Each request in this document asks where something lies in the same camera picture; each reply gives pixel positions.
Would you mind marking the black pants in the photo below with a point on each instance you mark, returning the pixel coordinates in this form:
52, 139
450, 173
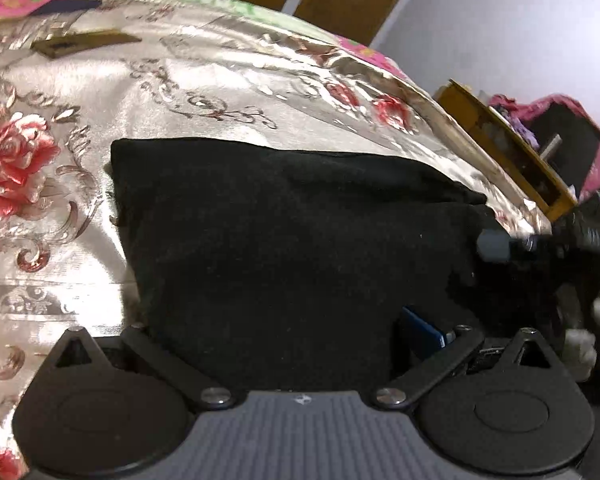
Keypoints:
268, 269

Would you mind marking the grey gloved hand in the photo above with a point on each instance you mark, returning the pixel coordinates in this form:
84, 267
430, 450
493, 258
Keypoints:
581, 349

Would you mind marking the dark blue flat booklet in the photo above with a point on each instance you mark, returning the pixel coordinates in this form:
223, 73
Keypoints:
65, 6

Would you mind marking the gold brown flat box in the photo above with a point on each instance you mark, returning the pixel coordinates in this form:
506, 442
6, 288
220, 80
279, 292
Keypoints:
58, 47

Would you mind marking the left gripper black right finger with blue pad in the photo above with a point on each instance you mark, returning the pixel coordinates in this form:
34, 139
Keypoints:
444, 351

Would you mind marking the white floral satin bedspread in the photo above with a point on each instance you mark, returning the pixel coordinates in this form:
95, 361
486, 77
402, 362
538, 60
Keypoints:
198, 71

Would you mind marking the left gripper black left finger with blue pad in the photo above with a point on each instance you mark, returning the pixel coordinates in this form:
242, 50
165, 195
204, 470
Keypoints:
197, 388

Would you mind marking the wooden side table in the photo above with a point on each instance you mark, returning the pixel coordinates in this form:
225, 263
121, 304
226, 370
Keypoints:
498, 139

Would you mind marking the pink cloth pile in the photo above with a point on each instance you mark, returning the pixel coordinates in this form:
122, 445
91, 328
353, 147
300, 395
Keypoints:
577, 157

